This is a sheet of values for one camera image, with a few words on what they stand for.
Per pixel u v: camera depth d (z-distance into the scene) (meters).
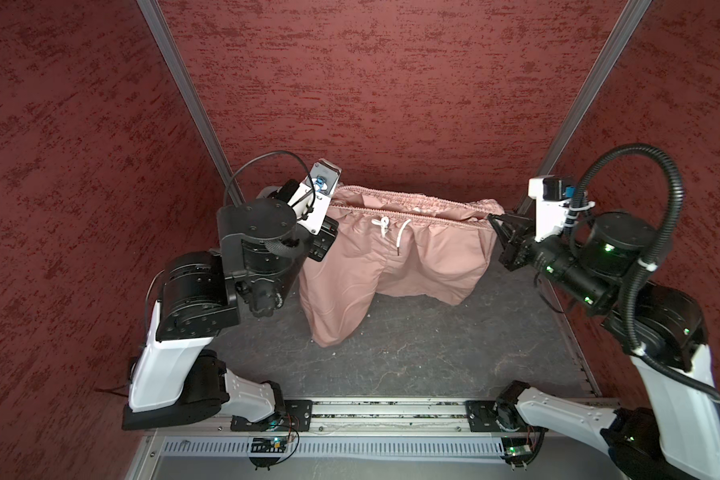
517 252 0.42
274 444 0.70
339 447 0.77
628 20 0.72
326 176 0.33
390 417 0.76
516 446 0.71
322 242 0.39
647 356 0.31
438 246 0.56
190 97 0.86
